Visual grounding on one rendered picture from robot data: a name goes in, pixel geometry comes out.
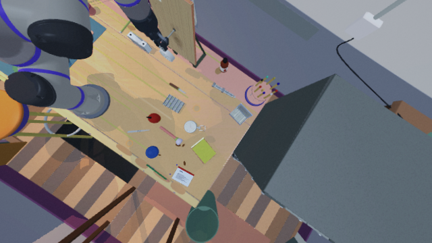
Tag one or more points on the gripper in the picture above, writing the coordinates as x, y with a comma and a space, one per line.
143, 23

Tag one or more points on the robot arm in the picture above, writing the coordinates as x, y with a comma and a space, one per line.
50, 77

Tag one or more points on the grey board hook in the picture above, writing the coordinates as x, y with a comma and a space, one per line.
170, 33

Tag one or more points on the wooden test board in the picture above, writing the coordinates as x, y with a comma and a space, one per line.
177, 28

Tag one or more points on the dark green board stand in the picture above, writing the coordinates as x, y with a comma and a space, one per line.
201, 54

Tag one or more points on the white round stopwatch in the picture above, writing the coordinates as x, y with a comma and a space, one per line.
190, 127

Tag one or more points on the silver stopwatch bow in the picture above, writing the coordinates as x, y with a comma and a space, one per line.
202, 128

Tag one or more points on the light green stick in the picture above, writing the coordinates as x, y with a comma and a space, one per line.
125, 26

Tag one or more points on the grey ribbed block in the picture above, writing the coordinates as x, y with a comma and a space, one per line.
174, 103

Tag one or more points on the teal mat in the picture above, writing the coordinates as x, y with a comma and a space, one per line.
98, 32

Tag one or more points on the brown bottle with white label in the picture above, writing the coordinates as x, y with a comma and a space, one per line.
224, 65

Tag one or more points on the red round tin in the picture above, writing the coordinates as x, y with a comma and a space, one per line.
154, 118

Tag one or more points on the grey syringe tool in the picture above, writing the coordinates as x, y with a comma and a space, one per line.
222, 90

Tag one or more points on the grey tweezers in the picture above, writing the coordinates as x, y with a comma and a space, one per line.
137, 131

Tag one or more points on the blue-rimmed pen cup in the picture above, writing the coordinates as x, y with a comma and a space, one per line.
254, 96

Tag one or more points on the red-capped pen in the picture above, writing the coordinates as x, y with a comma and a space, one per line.
258, 88
271, 94

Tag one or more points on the teal-capped pen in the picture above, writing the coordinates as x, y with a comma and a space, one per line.
262, 81

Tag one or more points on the blue round tin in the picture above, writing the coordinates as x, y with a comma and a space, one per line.
152, 152

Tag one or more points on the blue-capped pen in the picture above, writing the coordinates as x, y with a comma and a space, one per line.
275, 86
261, 94

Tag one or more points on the yellow pen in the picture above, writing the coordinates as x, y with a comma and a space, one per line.
271, 80

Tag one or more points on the green pad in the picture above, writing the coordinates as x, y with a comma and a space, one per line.
204, 150

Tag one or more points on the green pencil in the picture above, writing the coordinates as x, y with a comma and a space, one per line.
156, 172

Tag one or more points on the white card with red stripe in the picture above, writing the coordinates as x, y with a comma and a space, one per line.
183, 175

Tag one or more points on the orange round stool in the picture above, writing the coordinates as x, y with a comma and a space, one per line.
10, 114

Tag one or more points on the dark brown wooden stick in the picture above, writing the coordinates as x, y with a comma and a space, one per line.
96, 232
173, 230
101, 212

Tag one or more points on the teal round bin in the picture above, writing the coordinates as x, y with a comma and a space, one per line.
202, 221

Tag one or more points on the dark grey cabinet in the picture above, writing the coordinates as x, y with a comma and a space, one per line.
337, 162

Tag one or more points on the brown cardboard box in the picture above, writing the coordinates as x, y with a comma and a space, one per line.
410, 115

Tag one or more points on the white metal bracket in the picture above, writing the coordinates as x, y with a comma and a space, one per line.
167, 54

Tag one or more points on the grey metal bracket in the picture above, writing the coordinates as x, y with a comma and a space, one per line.
139, 42

